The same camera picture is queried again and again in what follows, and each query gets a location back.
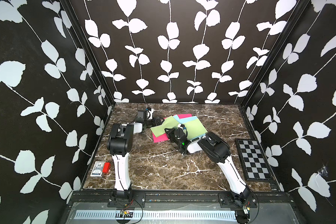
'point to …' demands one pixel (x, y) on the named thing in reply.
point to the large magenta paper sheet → (162, 138)
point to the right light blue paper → (185, 119)
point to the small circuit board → (124, 213)
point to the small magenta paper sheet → (184, 115)
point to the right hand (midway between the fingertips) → (162, 126)
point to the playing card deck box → (97, 169)
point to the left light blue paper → (181, 121)
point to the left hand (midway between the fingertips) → (161, 118)
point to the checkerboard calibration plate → (255, 165)
